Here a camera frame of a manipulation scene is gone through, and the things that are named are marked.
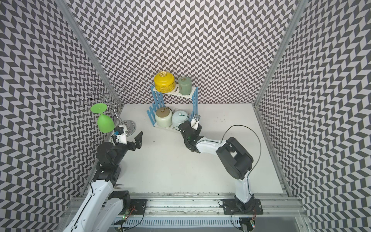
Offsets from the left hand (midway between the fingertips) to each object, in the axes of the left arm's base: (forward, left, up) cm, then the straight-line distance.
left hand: (133, 132), depth 77 cm
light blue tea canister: (+17, -23, -9) cm, 30 cm away
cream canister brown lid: (+18, -12, -10) cm, 24 cm away
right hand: (+14, -31, -11) cm, 36 cm away
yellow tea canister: (+27, -15, +13) cm, 33 cm away
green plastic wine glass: (+4, +16, +2) cm, 17 cm away
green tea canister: (+24, -28, +12) cm, 39 cm away
